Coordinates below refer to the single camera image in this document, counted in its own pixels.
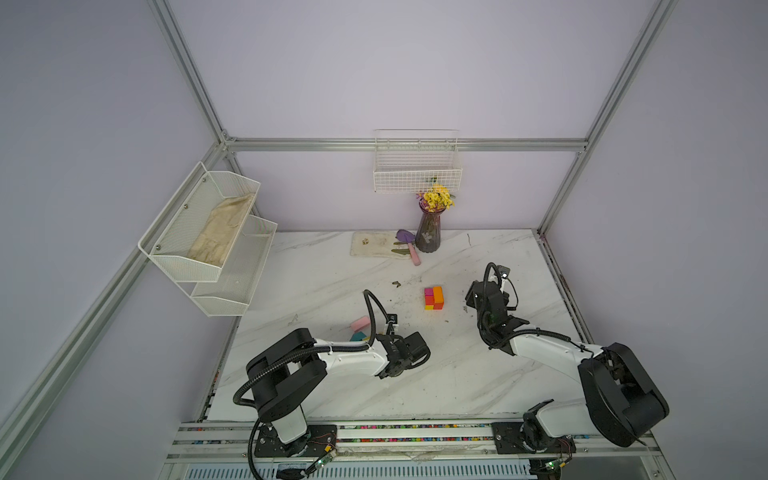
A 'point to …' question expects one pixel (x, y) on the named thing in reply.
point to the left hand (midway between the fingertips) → (390, 354)
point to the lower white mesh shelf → (241, 273)
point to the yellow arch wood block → (429, 307)
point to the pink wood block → (360, 323)
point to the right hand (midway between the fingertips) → (482, 283)
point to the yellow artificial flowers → (437, 199)
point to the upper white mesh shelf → (196, 232)
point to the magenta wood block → (428, 292)
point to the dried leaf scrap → (396, 283)
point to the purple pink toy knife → (407, 236)
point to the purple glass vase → (428, 230)
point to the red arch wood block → (438, 306)
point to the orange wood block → (438, 294)
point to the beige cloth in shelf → (224, 224)
